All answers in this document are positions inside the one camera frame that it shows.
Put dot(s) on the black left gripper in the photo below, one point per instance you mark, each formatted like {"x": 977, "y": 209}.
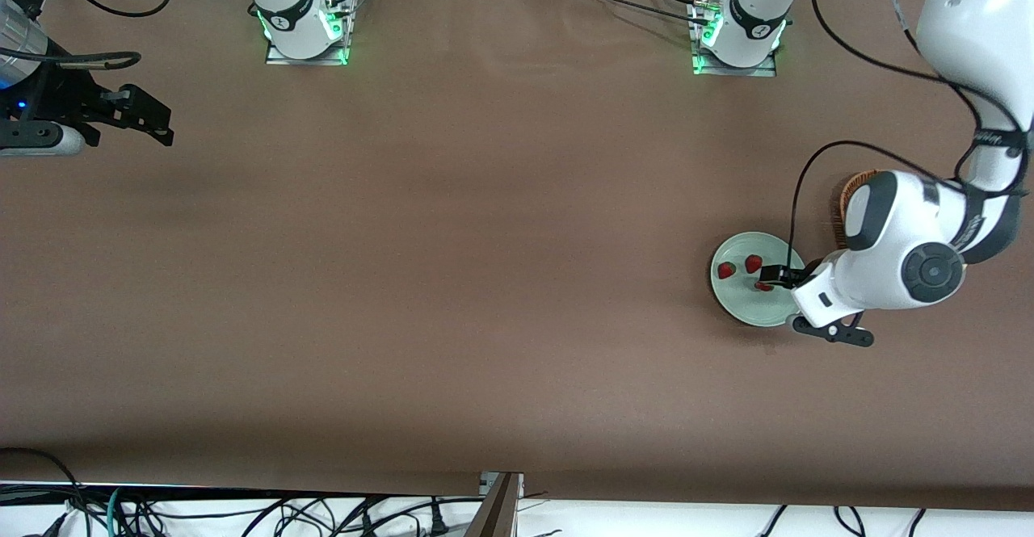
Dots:
{"x": 788, "y": 277}

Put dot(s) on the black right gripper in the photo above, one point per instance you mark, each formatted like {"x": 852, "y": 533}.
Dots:
{"x": 66, "y": 94}

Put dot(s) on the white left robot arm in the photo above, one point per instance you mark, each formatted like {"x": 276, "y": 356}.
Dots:
{"x": 888, "y": 262}

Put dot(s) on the pale green round plate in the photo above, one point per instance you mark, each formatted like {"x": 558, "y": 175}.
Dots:
{"x": 743, "y": 303}

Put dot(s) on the brown wicker basket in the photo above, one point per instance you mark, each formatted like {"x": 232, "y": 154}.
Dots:
{"x": 856, "y": 180}

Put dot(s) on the large table cover sheet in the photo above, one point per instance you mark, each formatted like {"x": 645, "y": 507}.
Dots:
{"x": 404, "y": 278}

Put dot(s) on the black power plug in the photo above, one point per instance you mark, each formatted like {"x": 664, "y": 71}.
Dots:
{"x": 437, "y": 525}

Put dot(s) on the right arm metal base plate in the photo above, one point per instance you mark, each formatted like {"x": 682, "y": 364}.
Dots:
{"x": 307, "y": 59}

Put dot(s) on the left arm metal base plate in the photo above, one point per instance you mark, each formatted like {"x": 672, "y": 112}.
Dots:
{"x": 743, "y": 71}

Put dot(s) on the aluminium profile post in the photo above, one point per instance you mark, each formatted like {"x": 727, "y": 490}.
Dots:
{"x": 497, "y": 513}

